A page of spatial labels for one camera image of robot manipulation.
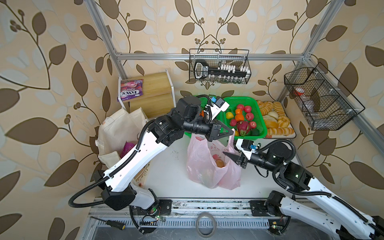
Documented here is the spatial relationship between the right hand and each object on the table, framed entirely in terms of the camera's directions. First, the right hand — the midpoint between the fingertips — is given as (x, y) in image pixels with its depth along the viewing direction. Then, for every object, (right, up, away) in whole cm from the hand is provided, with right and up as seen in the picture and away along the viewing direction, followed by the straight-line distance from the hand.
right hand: (228, 146), depth 61 cm
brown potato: (0, -13, +21) cm, 25 cm away
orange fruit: (+17, +13, +47) cm, 52 cm away
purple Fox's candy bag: (-49, +28, +20) cm, 60 cm away
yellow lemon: (+11, +14, +48) cm, 51 cm away
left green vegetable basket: (+3, +10, +38) cm, 40 cm away
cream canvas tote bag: (-53, +6, +17) cm, 56 cm away
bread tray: (+44, +8, +44) cm, 63 cm away
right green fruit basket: (+29, +25, +52) cm, 65 cm away
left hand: (0, +6, -10) cm, 12 cm away
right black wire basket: (+51, +18, +11) cm, 56 cm away
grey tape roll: (-7, -37, +15) cm, 41 cm away
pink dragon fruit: (+17, +6, +36) cm, 40 cm away
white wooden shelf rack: (-34, +23, +18) cm, 45 cm away
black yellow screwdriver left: (-52, -38, +9) cm, 65 cm away
